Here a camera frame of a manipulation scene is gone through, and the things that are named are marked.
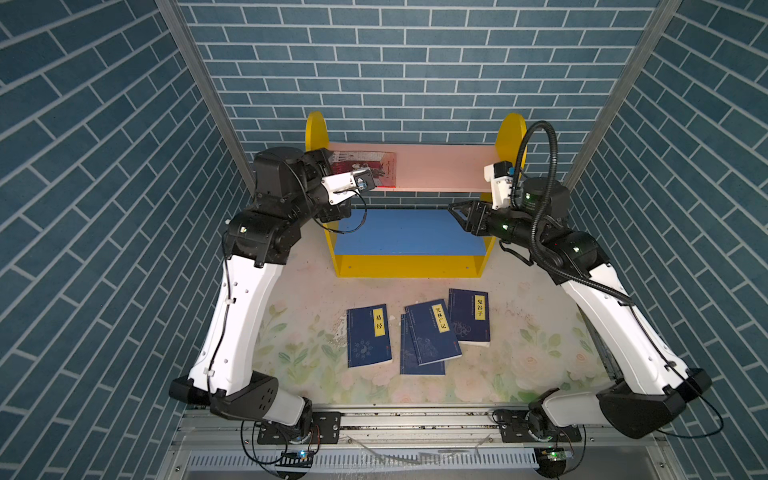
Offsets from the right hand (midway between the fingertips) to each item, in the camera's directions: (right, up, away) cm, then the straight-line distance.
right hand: (458, 207), depth 64 cm
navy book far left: (-22, -36, +26) cm, 49 cm away
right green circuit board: (+24, -61, +8) cm, 66 cm away
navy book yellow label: (-3, -35, +25) cm, 43 cm away
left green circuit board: (-37, -61, +8) cm, 72 cm away
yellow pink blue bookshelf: (-11, -8, +29) cm, 32 cm away
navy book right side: (+10, -31, +29) cm, 44 cm away
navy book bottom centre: (-10, -42, +20) cm, 47 cm away
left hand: (-24, +8, -3) cm, 26 cm away
